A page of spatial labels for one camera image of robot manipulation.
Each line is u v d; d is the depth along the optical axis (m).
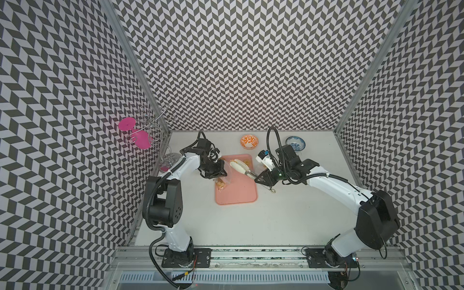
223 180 0.89
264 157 0.72
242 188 0.94
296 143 1.08
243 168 0.82
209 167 0.77
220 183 0.94
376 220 0.43
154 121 1.12
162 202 0.47
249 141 1.11
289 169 0.64
